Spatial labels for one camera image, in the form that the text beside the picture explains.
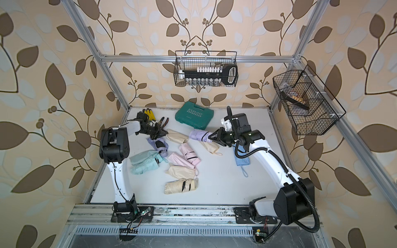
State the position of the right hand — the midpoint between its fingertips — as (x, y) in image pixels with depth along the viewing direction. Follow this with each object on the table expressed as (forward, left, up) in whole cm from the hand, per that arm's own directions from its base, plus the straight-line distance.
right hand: (210, 138), depth 77 cm
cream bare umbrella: (-17, +16, -18) cm, 29 cm away
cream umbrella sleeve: (-9, +17, -21) cm, 28 cm away
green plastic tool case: (+32, +10, -18) cm, 38 cm away
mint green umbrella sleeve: (0, +38, -19) cm, 42 cm away
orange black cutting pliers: (+30, +34, -20) cm, 50 cm away
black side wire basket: (+6, -49, +10) cm, 50 cm away
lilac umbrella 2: (+3, +5, -1) cm, 6 cm away
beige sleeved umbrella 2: (+6, -2, -19) cm, 20 cm away
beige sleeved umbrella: (+13, +21, -17) cm, 30 cm away
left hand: (+18, +30, -16) cm, 39 cm away
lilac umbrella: (+8, +31, -18) cm, 37 cm away
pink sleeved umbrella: (+1, +12, -17) cm, 21 cm away
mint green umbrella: (-8, +41, -18) cm, 45 cm away
